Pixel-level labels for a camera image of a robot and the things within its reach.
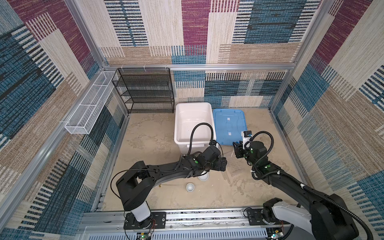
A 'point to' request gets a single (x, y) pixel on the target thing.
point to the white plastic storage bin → (187, 115)
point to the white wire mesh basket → (82, 119)
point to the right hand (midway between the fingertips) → (236, 144)
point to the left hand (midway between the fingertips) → (222, 160)
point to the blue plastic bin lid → (229, 124)
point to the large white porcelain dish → (203, 177)
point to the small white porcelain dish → (190, 187)
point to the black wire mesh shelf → (145, 90)
